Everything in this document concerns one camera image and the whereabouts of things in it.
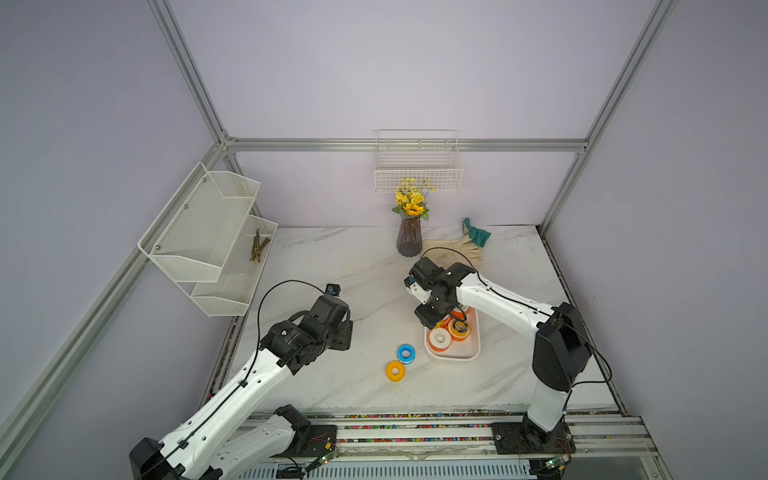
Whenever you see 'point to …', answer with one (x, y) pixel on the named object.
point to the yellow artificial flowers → (410, 195)
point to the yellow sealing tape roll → (395, 378)
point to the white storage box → (467, 350)
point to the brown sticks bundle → (257, 246)
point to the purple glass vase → (409, 240)
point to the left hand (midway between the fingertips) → (334, 332)
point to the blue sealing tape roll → (406, 354)
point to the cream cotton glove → (464, 246)
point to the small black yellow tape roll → (460, 326)
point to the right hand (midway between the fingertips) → (434, 317)
